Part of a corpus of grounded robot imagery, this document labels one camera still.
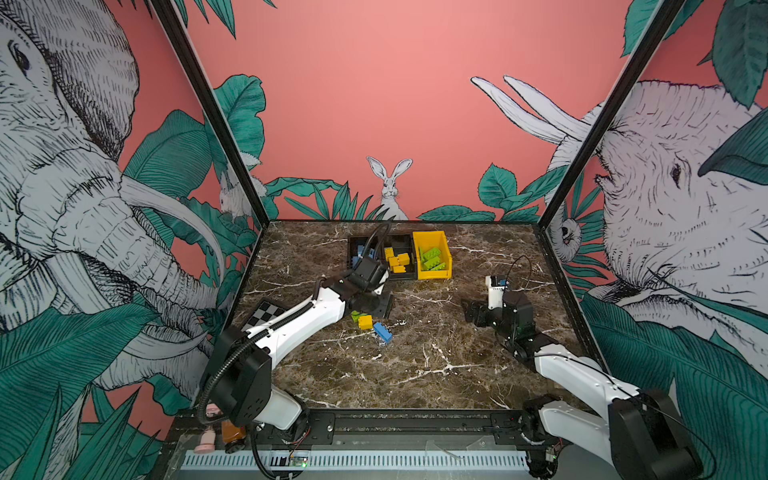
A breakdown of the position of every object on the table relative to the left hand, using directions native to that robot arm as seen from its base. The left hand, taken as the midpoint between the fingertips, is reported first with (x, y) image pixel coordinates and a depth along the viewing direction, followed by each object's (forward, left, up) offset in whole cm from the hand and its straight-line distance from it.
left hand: (385, 298), depth 84 cm
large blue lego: (+23, +11, -13) cm, 29 cm away
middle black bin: (+30, -8, -12) cm, 33 cm away
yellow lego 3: (+22, -7, -11) cm, 26 cm away
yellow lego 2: (+25, -2, -11) cm, 27 cm away
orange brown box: (-30, +38, -9) cm, 49 cm away
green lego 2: (+18, -20, -11) cm, 29 cm away
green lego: (+20, -17, -10) cm, 28 cm away
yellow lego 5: (+18, -5, -11) cm, 22 cm away
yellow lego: (-2, +6, -11) cm, 13 cm away
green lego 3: (+21, -14, -10) cm, 27 cm away
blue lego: (-5, +1, -11) cm, 12 cm away
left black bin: (+33, +11, -13) cm, 37 cm away
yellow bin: (+30, -17, -10) cm, 35 cm away
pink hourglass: (-31, +44, -11) cm, 55 cm away
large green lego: (+24, -18, -11) cm, 32 cm away
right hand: (+1, -26, -2) cm, 26 cm away
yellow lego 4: (+21, -3, -10) cm, 23 cm away
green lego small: (0, +9, -10) cm, 14 cm away
